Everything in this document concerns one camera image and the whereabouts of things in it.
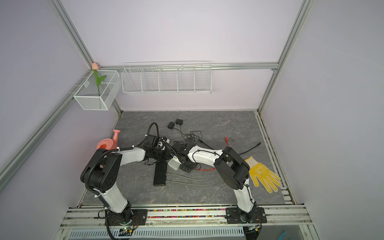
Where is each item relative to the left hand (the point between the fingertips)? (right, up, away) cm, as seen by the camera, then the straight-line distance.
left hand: (175, 157), depth 92 cm
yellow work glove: (+56, -11, -7) cm, 57 cm away
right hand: (+8, -4, -1) cm, 9 cm away
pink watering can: (-39, +9, -4) cm, 40 cm away
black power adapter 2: (-1, +23, +22) cm, 32 cm away
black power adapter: (-6, +20, +19) cm, 28 cm away
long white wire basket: (-6, +52, +6) cm, 53 cm away
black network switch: (-8, -8, -5) cm, 13 cm away
